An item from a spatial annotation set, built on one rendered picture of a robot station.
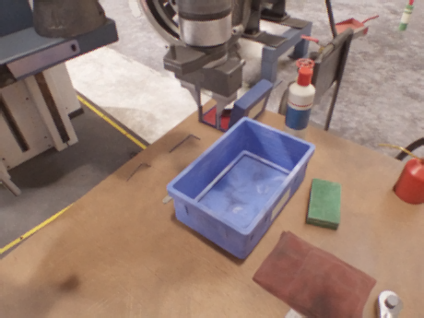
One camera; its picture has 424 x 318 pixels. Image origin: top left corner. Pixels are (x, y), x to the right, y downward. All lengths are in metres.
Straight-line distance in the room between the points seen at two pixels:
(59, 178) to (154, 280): 0.60
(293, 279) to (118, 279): 0.35
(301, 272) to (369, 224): 0.22
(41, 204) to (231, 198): 0.61
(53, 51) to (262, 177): 0.61
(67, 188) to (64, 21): 0.51
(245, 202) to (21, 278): 0.51
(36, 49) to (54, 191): 0.46
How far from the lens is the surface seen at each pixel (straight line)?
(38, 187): 1.18
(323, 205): 0.78
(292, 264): 0.70
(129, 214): 0.80
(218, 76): 0.58
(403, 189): 0.88
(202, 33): 0.55
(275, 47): 2.04
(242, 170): 0.86
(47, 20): 0.94
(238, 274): 0.69
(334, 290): 0.68
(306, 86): 0.84
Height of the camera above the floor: 1.08
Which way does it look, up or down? 43 degrees down
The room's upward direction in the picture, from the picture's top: 2 degrees counter-clockwise
